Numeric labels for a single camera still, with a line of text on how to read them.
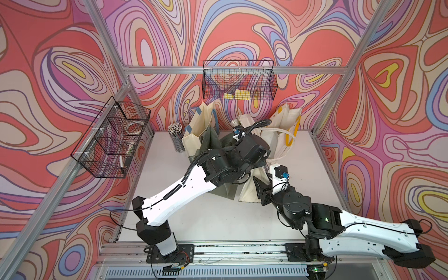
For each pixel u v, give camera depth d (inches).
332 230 17.2
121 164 28.3
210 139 35.3
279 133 34.8
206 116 42.7
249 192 26.1
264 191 21.0
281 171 19.4
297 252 28.9
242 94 32.4
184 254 28.6
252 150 15.8
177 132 37.7
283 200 17.5
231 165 16.6
